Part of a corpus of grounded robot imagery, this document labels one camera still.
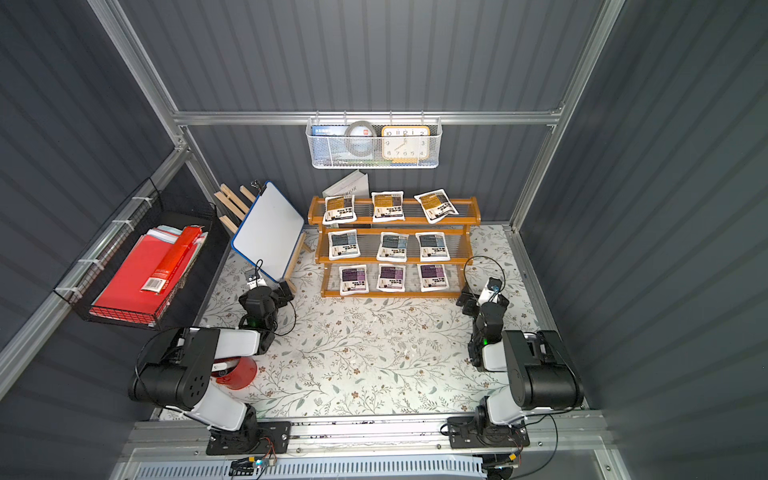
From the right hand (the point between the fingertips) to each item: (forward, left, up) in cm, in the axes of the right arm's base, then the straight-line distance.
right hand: (482, 287), depth 90 cm
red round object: (-24, +69, -9) cm, 73 cm away
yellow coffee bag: (+12, +42, +20) cm, 49 cm away
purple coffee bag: (+9, +14, -8) cm, 18 cm away
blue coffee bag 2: (+11, +27, +5) cm, 30 cm away
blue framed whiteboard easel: (+15, +67, +8) cm, 69 cm away
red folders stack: (-9, +86, +19) cm, 88 cm away
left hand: (+1, +66, -1) cm, 66 cm away
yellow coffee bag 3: (+14, +15, +21) cm, 29 cm away
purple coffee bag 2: (+8, +41, -8) cm, 43 cm away
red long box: (-11, +82, +19) cm, 85 cm away
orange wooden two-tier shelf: (+28, +4, -4) cm, 29 cm away
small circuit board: (-44, +63, -13) cm, 78 cm away
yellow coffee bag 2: (+15, +29, +19) cm, 38 cm away
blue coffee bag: (+11, +15, +6) cm, 19 cm away
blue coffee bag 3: (+12, +43, +6) cm, 45 cm away
